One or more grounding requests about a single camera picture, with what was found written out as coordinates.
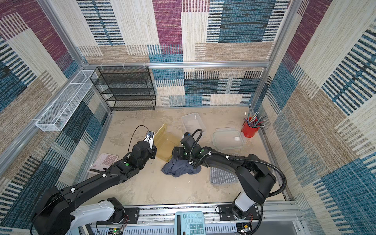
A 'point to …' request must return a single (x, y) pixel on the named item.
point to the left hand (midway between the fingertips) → (152, 142)
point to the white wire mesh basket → (57, 115)
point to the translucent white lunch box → (191, 122)
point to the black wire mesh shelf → (126, 88)
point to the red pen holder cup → (250, 127)
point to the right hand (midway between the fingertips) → (181, 154)
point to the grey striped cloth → (218, 176)
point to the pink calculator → (102, 162)
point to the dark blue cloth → (176, 168)
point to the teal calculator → (189, 223)
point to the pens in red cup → (255, 121)
